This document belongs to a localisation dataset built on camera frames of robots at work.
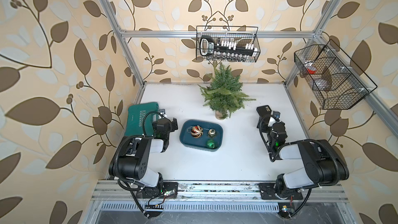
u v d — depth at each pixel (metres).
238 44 0.98
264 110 1.03
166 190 0.74
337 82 0.73
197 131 0.89
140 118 0.94
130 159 0.45
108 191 0.77
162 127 0.73
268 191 0.73
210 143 0.85
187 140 0.91
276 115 0.78
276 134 0.69
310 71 0.82
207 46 0.85
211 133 0.90
